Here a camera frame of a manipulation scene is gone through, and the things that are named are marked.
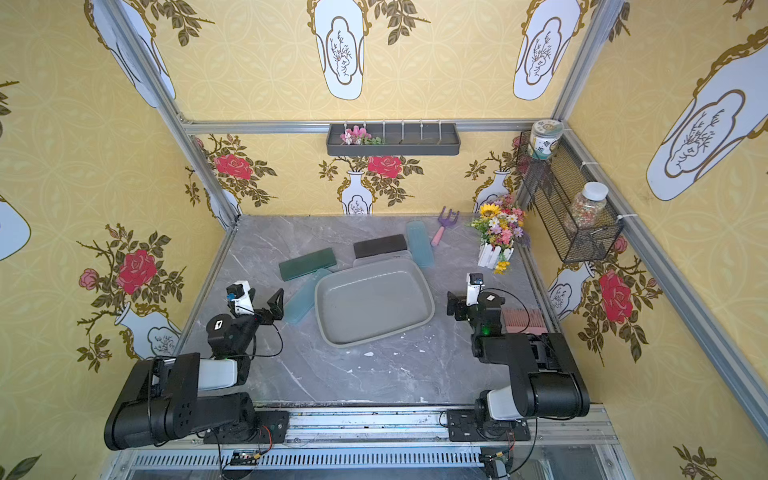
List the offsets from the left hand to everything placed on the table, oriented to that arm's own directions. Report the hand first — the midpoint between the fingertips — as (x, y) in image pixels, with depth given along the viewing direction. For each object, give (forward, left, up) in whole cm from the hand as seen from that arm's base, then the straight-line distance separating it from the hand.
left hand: (256, 289), depth 87 cm
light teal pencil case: (-1, -13, -5) cm, 14 cm away
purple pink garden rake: (+34, -62, -10) cm, 71 cm away
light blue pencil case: (+23, -51, -8) cm, 56 cm away
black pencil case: (+23, -36, -10) cm, 44 cm away
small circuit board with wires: (-39, -2, -13) cm, 41 cm away
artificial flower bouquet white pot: (+18, -74, +8) cm, 77 cm away
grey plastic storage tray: (0, -34, -9) cm, 35 cm away
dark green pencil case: (+17, -10, -12) cm, 23 cm away
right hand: (+1, -65, -5) cm, 65 cm away
